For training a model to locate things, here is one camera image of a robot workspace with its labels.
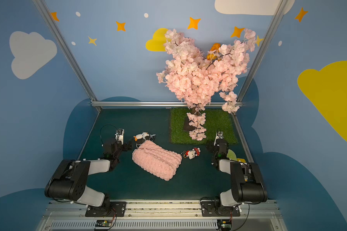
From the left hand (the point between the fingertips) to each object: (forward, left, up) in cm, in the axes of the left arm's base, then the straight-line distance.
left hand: (124, 136), depth 94 cm
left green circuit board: (-47, 0, -9) cm, 47 cm away
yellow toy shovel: (-11, -78, -9) cm, 79 cm away
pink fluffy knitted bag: (-16, -23, -1) cm, 28 cm away
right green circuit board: (-46, -60, -10) cm, 77 cm away
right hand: (0, -63, -2) cm, 63 cm away
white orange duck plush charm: (+2, -12, -4) cm, 12 cm away
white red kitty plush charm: (-9, -45, -6) cm, 46 cm away
